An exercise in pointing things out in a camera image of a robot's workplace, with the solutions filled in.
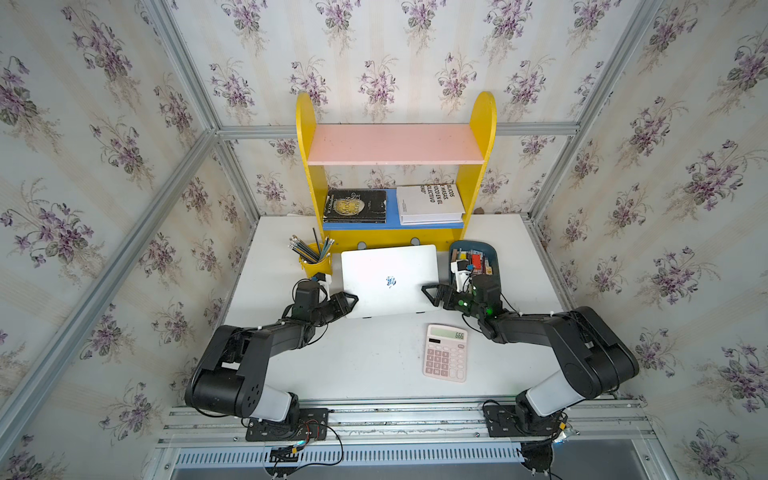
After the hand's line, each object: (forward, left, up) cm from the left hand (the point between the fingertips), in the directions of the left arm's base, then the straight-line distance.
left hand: (358, 304), depth 90 cm
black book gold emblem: (+32, +2, +11) cm, 34 cm away
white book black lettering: (+30, -24, +14) cm, 42 cm away
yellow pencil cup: (+12, +11, +3) cm, 17 cm away
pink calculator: (-15, -25, -2) cm, 29 cm away
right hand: (+3, -23, +4) cm, 24 cm away
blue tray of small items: (+19, -42, -1) cm, 46 cm away
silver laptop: (+6, -10, +4) cm, 12 cm away
